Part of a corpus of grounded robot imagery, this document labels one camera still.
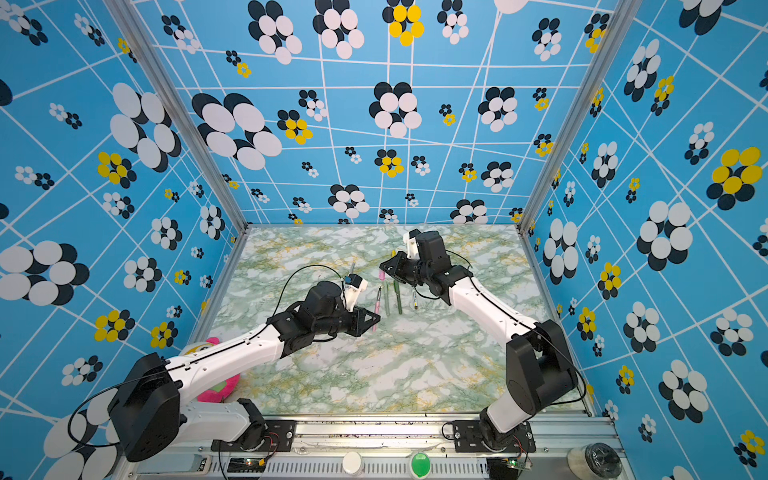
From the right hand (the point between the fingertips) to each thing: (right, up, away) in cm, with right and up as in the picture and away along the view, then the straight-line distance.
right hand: (382, 266), depth 82 cm
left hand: (0, -13, -5) cm, 14 cm away
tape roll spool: (+45, -40, -21) cm, 64 cm away
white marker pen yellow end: (-12, -1, +25) cm, 28 cm away
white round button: (-6, -42, -18) cm, 46 cm away
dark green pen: (+5, -9, +18) cm, 21 cm away
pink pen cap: (0, -2, -2) cm, 3 cm away
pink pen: (-1, -10, -5) cm, 12 cm away
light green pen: (+1, -13, +16) cm, 21 cm away
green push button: (+9, -41, -20) cm, 46 cm away
